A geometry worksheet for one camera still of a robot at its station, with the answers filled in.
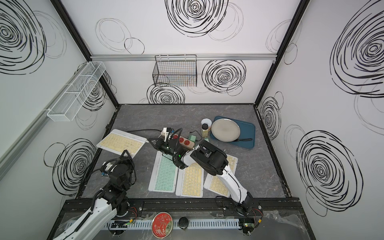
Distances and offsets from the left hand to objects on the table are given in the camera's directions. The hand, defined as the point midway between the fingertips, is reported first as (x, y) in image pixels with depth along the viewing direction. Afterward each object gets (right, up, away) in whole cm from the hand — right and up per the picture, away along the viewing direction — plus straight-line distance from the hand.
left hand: (126, 148), depth 79 cm
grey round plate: (+58, +8, +24) cm, 63 cm away
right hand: (+10, +4, +5) cm, 11 cm away
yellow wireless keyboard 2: (+48, -20, +2) cm, 52 cm away
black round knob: (+32, -27, -17) cm, 45 cm away
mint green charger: (+35, +3, +19) cm, 40 cm away
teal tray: (+74, +7, +25) cm, 79 cm away
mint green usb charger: (+45, +3, +18) cm, 48 cm away
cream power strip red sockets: (+32, 0, +15) cm, 35 cm away
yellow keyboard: (-8, +3, +6) cm, 11 cm away
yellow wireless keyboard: (+34, -19, +3) cm, 39 cm away
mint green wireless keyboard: (+19, -16, +6) cm, 25 cm away
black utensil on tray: (+70, +2, +21) cm, 73 cm away
